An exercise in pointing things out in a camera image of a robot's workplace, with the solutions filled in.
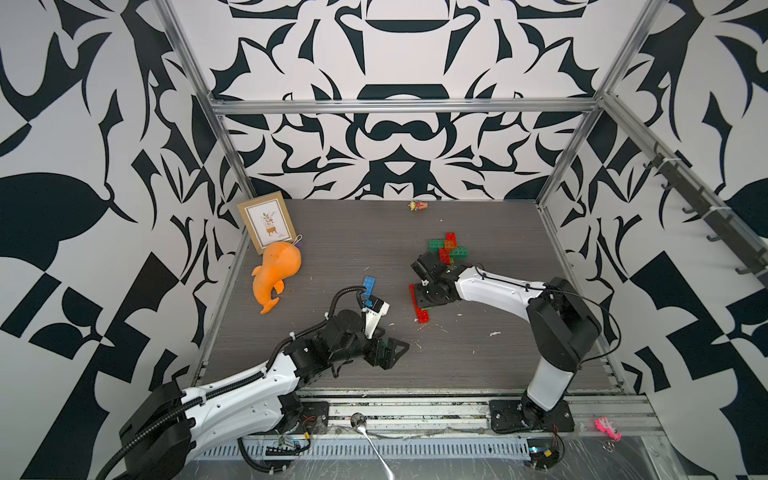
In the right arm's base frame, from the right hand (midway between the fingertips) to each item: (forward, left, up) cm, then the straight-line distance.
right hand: (420, 293), depth 92 cm
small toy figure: (+37, -2, 0) cm, 37 cm away
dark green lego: (+18, -6, +1) cm, 19 cm away
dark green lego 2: (+15, -14, 0) cm, 21 cm away
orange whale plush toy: (+9, +43, +5) cm, 44 cm away
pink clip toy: (-34, -42, -3) cm, 54 cm away
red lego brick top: (-4, +1, -2) cm, 5 cm away
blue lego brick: (+4, +16, -1) cm, 17 cm away
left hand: (-15, +8, +8) cm, 19 cm away
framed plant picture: (+24, +50, +8) cm, 56 cm away
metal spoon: (-33, +17, -3) cm, 37 cm away
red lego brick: (+14, -10, -1) cm, 17 cm away
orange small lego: (+17, -11, +2) cm, 21 cm away
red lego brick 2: (-6, 0, -2) cm, 6 cm away
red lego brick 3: (+21, -12, +1) cm, 25 cm away
